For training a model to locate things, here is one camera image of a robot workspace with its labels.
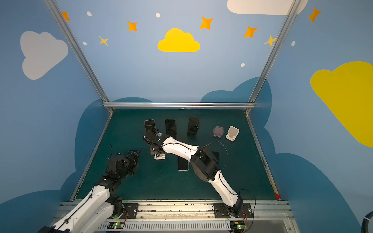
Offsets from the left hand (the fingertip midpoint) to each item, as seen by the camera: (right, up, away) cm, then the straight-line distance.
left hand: (144, 154), depth 85 cm
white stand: (+9, -3, +8) cm, 12 cm away
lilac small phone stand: (+48, +13, +20) cm, 54 cm away
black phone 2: (+30, +17, +17) cm, 39 cm away
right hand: (+7, +3, +8) cm, 11 cm away
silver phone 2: (+23, -8, +6) cm, 25 cm away
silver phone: (+6, +2, -2) cm, 7 cm away
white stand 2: (+58, +11, +17) cm, 61 cm away
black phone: (+12, +15, +27) cm, 34 cm away
